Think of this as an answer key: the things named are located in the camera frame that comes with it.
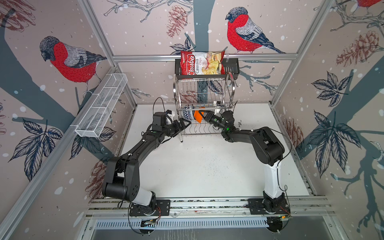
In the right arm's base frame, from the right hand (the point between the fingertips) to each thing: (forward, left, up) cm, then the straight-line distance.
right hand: (196, 114), depth 89 cm
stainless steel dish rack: (+31, 0, -17) cm, 35 cm away
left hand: (-8, +5, 0) cm, 10 cm away
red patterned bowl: (+5, +7, -6) cm, 10 cm away
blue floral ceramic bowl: (+7, +3, -4) cm, 8 cm away
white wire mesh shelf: (-6, +50, +14) cm, 53 cm away
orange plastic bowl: (0, -1, -1) cm, 2 cm away
